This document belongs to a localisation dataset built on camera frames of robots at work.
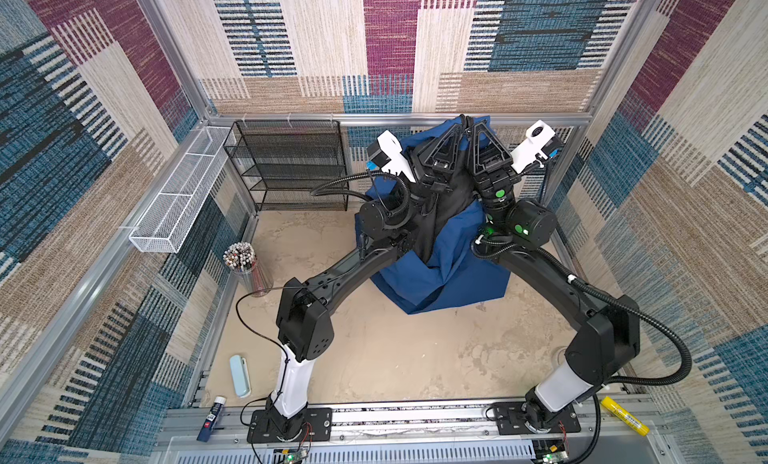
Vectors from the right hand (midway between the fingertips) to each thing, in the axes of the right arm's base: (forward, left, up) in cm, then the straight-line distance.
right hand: (467, 129), depth 45 cm
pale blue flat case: (-18, +51, -57) cm, 79 cm away
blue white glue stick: (-28, +56, -58) cm, 85 cm away
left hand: (0, +1, +1) cm, 1 cm away
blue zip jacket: (-5, +1, -32) cm, 33 cm away
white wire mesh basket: (+26, +78, -42) cm, 92 cm away
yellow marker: (-29, -42, -59) cm, 78 cm away
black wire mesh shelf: (+49, +49, -42) cm, 80 cm away
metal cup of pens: (+8, +52, -42) cm, 68 cm away
